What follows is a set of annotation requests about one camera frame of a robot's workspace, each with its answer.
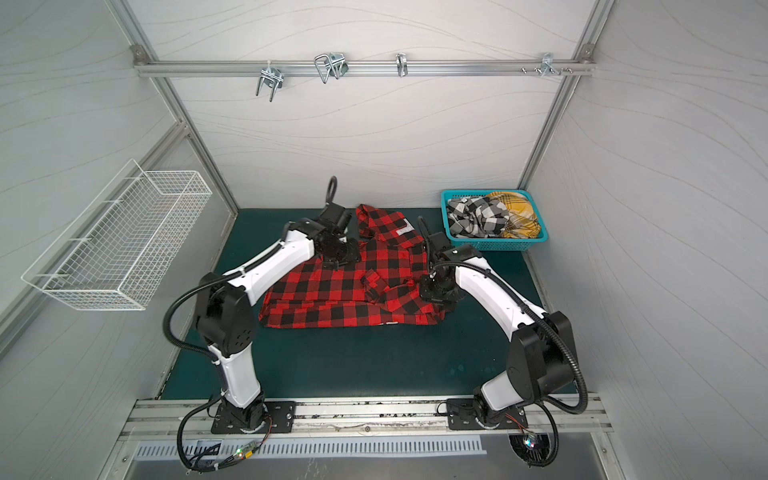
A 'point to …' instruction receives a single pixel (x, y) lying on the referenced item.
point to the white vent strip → (225, 449)
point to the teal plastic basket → (488, 244)
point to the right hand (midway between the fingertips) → (433, 292)
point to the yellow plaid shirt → (522, 222)
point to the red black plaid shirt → (381, 286)
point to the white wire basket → (119, 250)
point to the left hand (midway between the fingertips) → (360, 255)
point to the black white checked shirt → (476, 217)
